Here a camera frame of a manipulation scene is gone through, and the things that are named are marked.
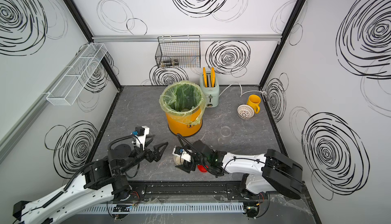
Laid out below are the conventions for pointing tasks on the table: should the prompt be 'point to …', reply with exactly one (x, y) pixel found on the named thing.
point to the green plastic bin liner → (184, 101)
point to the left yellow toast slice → (204, 76)
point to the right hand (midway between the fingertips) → (179, 158)
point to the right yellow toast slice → (213, 76)
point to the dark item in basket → (173, 62)
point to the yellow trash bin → (186, 124)
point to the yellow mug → (254, 101)
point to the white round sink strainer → (245, 111)
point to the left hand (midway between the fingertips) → (161, 141)
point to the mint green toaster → (212, 93)
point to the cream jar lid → (176, 160)
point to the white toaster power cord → (241, 90)
